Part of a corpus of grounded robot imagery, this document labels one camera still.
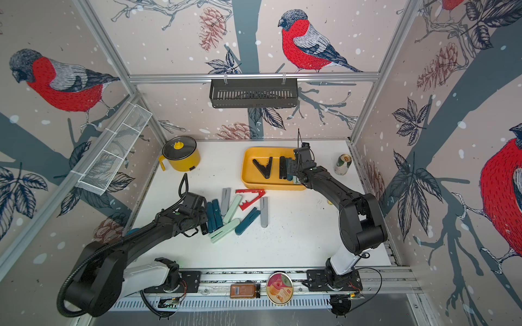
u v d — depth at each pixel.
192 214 0.70
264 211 0.90
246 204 0.93
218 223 0.87
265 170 1.05
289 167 0.86
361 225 0.46
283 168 1.05
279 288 0.69
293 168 0.85
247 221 0.88
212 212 0.89
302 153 0.71
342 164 0.98
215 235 0.83
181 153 1.02
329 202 0.57
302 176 0.68
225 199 0.95
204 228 0.85
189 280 0.73
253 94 1.07
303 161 0.71
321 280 0.73
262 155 1.15
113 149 0.88
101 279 0.41
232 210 0.91
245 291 0.68
